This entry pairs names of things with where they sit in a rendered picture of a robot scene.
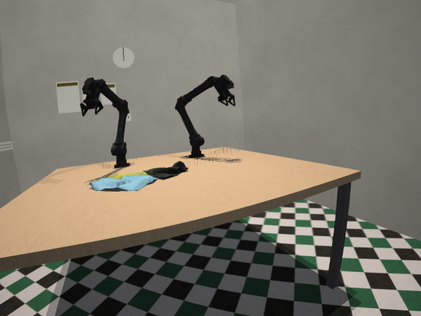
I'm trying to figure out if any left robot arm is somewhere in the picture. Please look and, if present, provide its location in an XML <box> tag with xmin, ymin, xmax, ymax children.
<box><xmin>175</xmin><ymin>75</ymin><xmax>234</xmax><ymax>158</ymax></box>

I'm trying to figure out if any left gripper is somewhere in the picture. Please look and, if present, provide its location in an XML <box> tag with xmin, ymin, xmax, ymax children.
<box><xmin>218</xmin><ymin>89</ymin><xmax>235</xmax><ymax>106</ymax></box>

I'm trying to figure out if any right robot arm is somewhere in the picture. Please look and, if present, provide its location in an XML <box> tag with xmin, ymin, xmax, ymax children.
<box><xmin>82</xmin><ymin>78</ymin><xmax>130</xmax><ymax>168</ymax></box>

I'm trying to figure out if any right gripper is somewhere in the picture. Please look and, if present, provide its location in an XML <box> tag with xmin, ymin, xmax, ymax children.
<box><xmin>80</xmin><ymin>98</ymin><xmax>103</xmax><ymax>117</ymax></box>

